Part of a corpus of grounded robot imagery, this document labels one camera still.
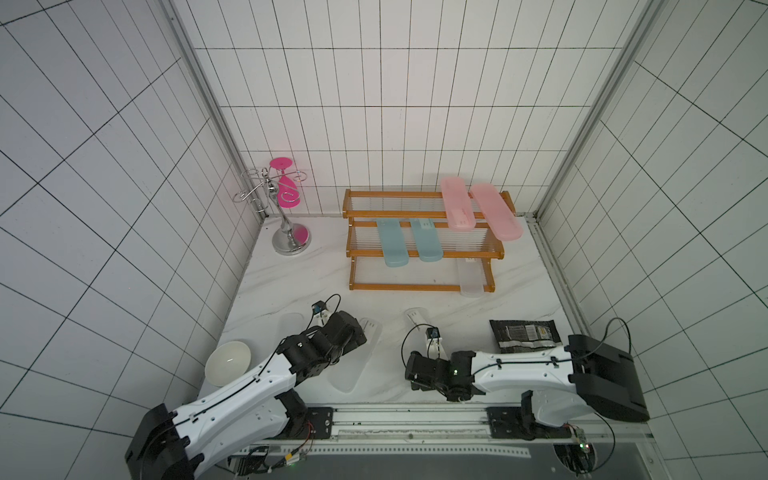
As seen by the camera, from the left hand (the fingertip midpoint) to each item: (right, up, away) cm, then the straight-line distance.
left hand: (345, 341), depth 81 cm
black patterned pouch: (+54, 0, +7) cm, 54 cm away
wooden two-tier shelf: (+4, +17, +25) cm, 31 cm away
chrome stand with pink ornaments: (-25, +29, +31) cm, 49 cm away
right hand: (+20, -11, 0) cm, 23 cm away
